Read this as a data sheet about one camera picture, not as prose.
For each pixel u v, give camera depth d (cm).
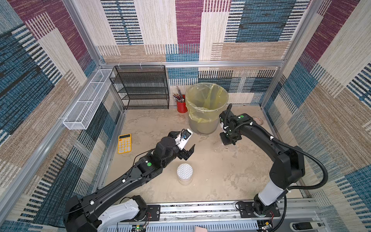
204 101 105
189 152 65
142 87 108
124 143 99
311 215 73
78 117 70
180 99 103
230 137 72
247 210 73
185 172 75
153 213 73
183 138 59
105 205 42
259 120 111
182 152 63
